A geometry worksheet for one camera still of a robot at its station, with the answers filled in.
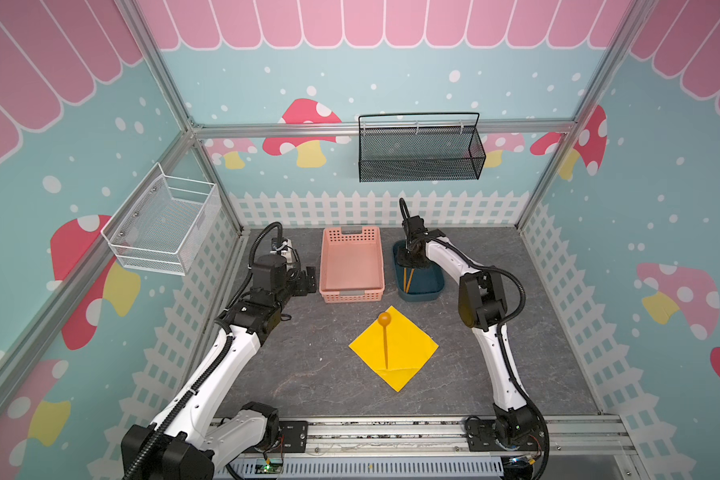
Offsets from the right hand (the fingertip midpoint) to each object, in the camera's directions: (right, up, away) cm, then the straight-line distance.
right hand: (402, 260), depth 108 cm
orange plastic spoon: (-7, -18, -14) cm, 24 cm away
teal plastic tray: (+5, -8, -4) cm, 11 cm away
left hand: (-31, -3, -28) cm, 42 cm away
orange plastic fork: (+1, -7, -5) cm, 9 cm away
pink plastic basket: (-18, -2, +2) cm, 18 cm away
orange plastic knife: (+3, -6, -3) cm, 8 cm away
